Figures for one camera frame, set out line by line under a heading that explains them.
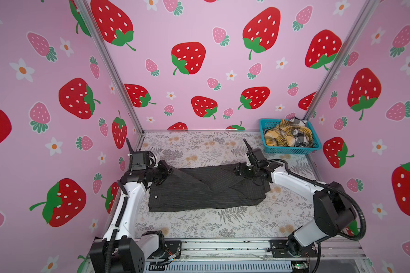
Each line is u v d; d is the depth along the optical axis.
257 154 0.71
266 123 1.17
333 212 0.44
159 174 0.71
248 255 0.73
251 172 0.76
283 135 1.05
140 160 0.61
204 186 0.85
